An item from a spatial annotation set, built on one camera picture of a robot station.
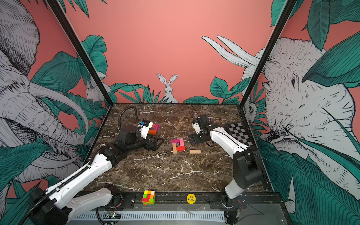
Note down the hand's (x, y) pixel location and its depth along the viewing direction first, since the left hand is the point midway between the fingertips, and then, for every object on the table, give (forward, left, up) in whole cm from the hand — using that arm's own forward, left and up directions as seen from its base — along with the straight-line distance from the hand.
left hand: (159, 136), depth 75 cm
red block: (+3, -12, -21) cm, 24 cm away
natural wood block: (+3, -7, -20) cm, 22 cm away
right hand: (+6, -21, -12) cm, 25 cm away
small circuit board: (-33, +24, -21) cm, 46 cm away
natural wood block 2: (0, -21, -22) cm, 30 cm away
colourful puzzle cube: (-27, +6, -16) cm, 32 cm away
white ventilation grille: (-34, +4, -22) cm, 41 cm away
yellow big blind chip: (-27, -16, -21) cm, 38 cm away
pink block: (+8, -12, -21) cm, 25 cm away
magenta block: (+9, -8, -21) cm, 25 cm away
